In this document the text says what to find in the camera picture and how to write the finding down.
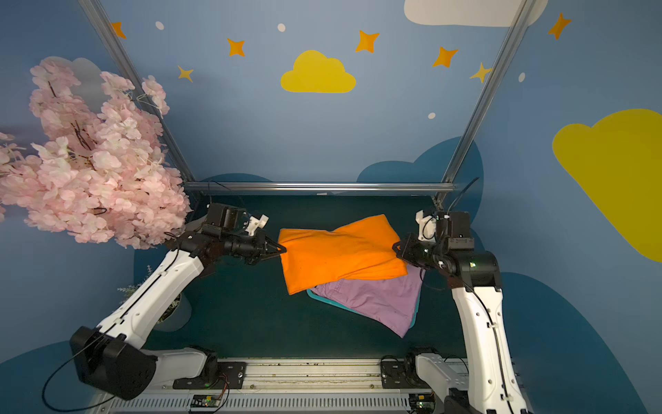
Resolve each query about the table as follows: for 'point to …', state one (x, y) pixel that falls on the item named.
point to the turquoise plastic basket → (317, 296)
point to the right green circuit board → (421, 403)
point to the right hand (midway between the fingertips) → (400, 243)
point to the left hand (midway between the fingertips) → (285, 245)
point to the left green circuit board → (205, 400)
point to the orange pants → (364, 248)
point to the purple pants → (393, 302)
